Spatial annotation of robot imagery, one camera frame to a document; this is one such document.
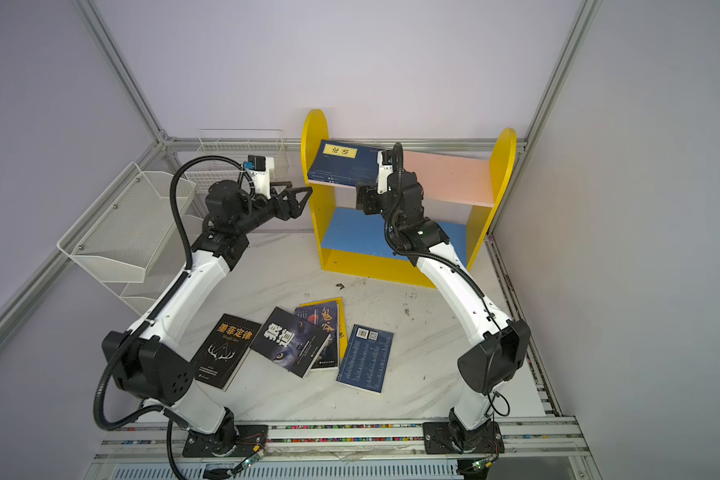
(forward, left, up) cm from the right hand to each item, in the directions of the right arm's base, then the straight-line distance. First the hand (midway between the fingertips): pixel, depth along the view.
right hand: (368, 179), depth 72 cm
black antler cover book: (-28, +44, -41) cm, 67 cm away
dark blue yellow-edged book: (-16, +13, -40) cm, 45 cm away
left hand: (-2, +17, -1) cm, 17 cm away
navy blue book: (-28, +1, -42) cm, 51 cm away
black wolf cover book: (-24, +24, -40) cm, 53 cm away
